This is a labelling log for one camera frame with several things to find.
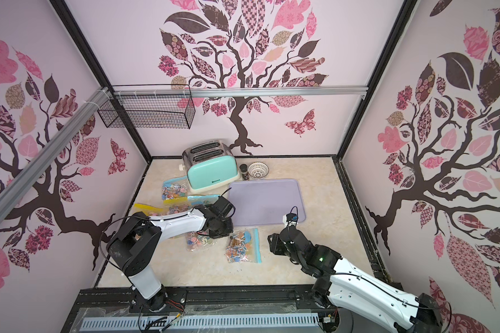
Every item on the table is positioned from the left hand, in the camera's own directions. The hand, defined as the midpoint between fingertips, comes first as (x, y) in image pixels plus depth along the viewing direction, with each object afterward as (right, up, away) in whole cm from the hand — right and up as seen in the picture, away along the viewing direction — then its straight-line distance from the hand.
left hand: (230, 236), depth 90 cm
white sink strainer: (+13, +30, +20) cm, 39 cm away
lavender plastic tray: (+16, +14, +11) cm, 24 cm away
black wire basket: (-52, +65, +31) cm, 89 cm away
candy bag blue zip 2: (-15, -1, -3) cm, 15 cm away
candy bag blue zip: (-20, +14, +9) cm, 26 cm away
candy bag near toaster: (-30, +19, +13) cm, 38 cm away
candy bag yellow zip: (-39, +10, +8) cm, 41 cm away
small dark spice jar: (+5, +31, +13) cm, 34 cm away
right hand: (+17, +3, -13) cm, 22 cm away
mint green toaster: (-10, +32, +4) cm, 33 cm away
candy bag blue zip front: (+6, -3, -5) cm, 9 cm away
